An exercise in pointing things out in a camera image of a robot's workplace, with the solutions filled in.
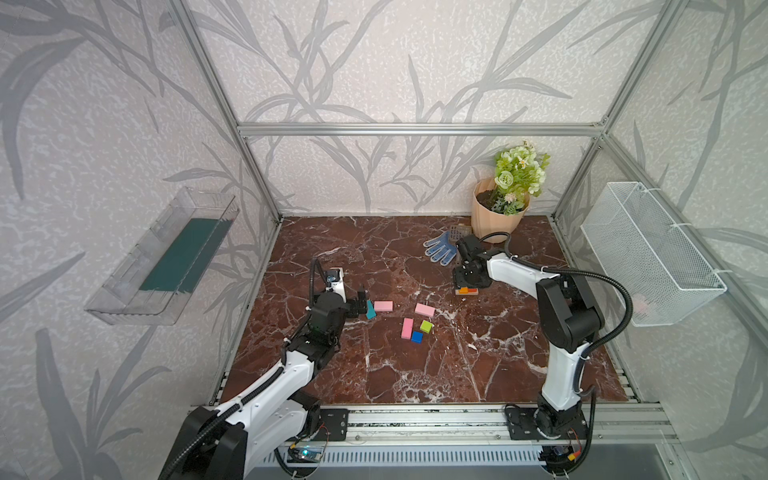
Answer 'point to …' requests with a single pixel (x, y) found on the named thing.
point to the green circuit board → (304, 454)
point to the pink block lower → (407, 328)
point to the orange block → (464, 290)
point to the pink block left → (383, 305)
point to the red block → (472, 290)
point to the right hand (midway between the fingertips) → (466, 272)
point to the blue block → (417, 337)
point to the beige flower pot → (486, 220)
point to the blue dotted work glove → (446, 248)
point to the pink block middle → (424, 309)
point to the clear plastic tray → (154, 281)
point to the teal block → (370, 313)
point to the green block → (426, 326)
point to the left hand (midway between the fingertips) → (353, 277)
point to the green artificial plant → (520, 173)
